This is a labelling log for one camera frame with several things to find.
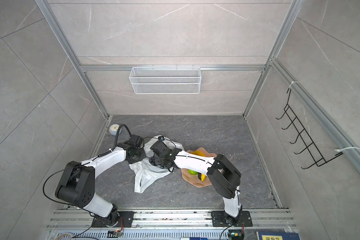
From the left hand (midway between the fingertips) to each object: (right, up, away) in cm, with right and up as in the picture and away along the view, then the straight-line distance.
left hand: (142, 153), depth 92 cm
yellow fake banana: (+37, -11, -11) cm, 40 cm away
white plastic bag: (+4, -10, -8) cm, 14 cm away
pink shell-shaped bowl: (+32, -14, -7) cm, 36 cm away
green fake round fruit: (+32, -10, -9) cm, 34 cm away
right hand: (+12, 0, -4) cm, 12 cm away
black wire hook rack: (+81, +17, -21) cm, 86 cm away
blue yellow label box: (+70, -35, -24) cm, 81 cm away
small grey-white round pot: (-25, +16, +15) cm, 33 cm away
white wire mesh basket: (+14, +49, +8) cm, 51 cm away
